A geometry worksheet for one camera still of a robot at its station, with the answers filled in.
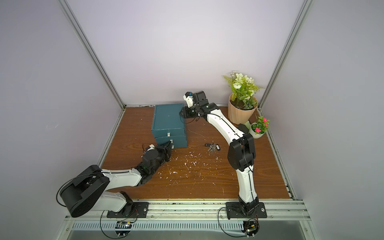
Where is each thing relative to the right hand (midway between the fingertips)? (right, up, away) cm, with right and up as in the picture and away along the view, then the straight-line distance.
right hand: (181, 109), depth 86 cm
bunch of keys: (+20, -24, +11) cm, 33 cm away
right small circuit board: (+35, -57, -17) cm, 69 cm away
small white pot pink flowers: (+48, -13, +4) cm, 50 cm away
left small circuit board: (-27, -60, -14) cm, 67 cm away
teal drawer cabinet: (-6, -9, -6) cm, 13 cm away
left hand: (-4, -18, -3) cm, 19 cm away
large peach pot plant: (+41, +6, +14) cm, 44 cm away
